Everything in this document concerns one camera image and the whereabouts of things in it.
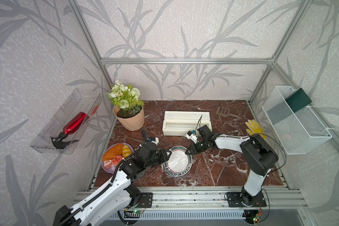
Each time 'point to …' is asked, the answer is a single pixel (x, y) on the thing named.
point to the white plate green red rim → (179, 163)
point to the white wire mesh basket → (299, 132)
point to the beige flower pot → (133, 119)
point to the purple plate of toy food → (114, 154)
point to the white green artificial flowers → (125, 97)
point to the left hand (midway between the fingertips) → (170, 154)
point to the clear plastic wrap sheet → (193, 160)
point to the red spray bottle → (77, 122)
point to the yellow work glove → (256, 127)
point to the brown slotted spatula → (225, 112)
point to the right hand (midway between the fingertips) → (186, 152)
